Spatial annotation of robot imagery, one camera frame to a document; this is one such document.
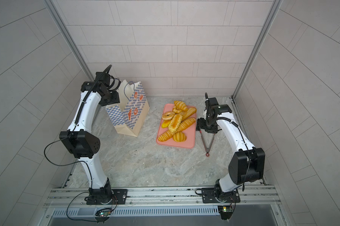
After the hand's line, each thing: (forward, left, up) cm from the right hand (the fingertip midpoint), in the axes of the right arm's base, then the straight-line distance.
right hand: (201, 128), depth 82 cm
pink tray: (+7, +6, -14) cm, 16 cm away
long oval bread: (+19, +6, -9) cm, 22 cm away
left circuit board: (-37, +51, -10) cm, 64 cm away
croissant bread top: (+24, +10, -5) cm, 26 cm away
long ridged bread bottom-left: (+2, +22, -10) cm, 24 cm away
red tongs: (-8, -4, -13) cm, 16 cm away
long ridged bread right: (+10, +9, -10) cm, 17 cm away
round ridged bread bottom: (0, +13, -9) cm, 16 cm away
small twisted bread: (+22, +14, -9) cm, 28 cm away
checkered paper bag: (+7, +42, +7) cm, 43 cm away
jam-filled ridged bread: (+10, +15, -7) cm, 19 cm away
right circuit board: (-39, -7, -16) cm, 43 cm away
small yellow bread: (+11, +22, -9) cm, 26 cm away
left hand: (+19, +50, +10) cm, 54 cm away
